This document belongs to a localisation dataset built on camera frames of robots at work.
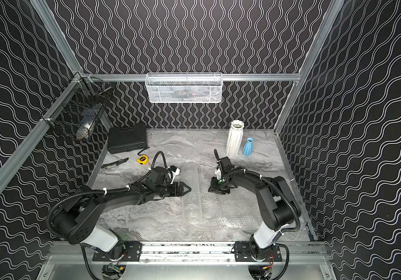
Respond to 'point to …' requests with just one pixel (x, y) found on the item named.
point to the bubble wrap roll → (192, 203)
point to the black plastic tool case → (126, 139)
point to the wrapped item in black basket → (88, 116)
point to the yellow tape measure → (143, 159)
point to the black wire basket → (74, 114)
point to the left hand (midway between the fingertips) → (186, 188)
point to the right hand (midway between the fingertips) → (211, 190)
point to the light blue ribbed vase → (248, 147)
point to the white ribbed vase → (235, 138)
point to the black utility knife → (111, 164)
